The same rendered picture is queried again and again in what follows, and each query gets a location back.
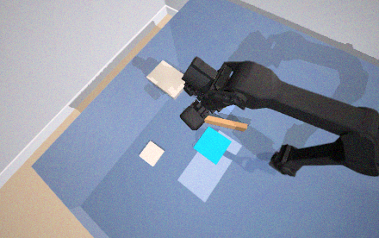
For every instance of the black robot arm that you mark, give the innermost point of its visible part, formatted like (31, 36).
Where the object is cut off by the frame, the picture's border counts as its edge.
(255, 87)

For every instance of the cream flat rectangular block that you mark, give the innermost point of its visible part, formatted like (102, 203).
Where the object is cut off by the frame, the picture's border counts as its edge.
(167, 78)

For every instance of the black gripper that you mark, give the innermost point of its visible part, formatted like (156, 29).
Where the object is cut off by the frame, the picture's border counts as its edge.
(196, 113)

